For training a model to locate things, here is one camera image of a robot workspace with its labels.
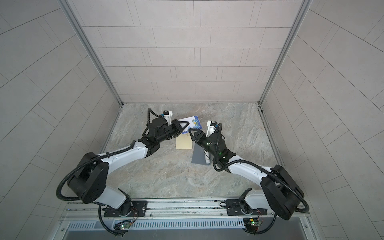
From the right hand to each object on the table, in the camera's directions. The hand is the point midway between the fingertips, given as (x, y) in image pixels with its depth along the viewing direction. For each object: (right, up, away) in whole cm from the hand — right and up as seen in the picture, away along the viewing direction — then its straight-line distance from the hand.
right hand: (189, 133), depth 77 cm
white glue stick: (+10, -15, +10) cm, 21 cm away
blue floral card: (+2, +5, +4) cm, 7 cm away
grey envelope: (+4, -15, +12) cm, 20 cm away
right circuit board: (+29, -41, -9) cm, 51 cm away
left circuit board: (-28, -39, -12) cm, 50 cm away
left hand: (+2, +6, +1) cm, 6 cm away
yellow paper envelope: (-5, -8, +16) cm, 18 cm away
